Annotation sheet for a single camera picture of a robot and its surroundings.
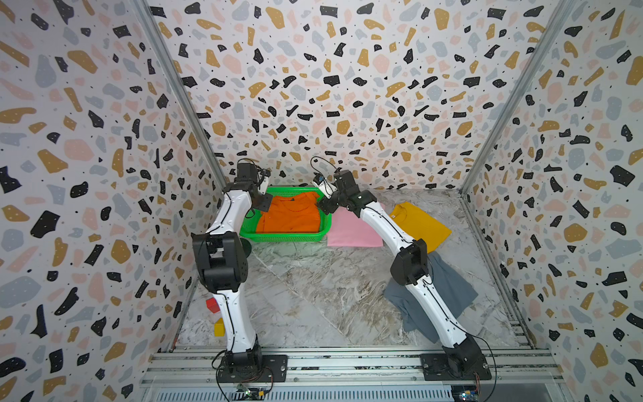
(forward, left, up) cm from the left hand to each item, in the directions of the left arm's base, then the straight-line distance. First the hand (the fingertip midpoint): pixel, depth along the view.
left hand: (263, 198), depth 97 cm
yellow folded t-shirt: (-2, -65, -16) cm, 67 cm away
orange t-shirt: (+4, -10, -14) cm, 17 cm away
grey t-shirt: (-33, -69, -14) cm, 78 cm away
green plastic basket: (-4, +8, -14) cm, 17 cm away
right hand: (+3, -23, -1) cm, 23 cm away
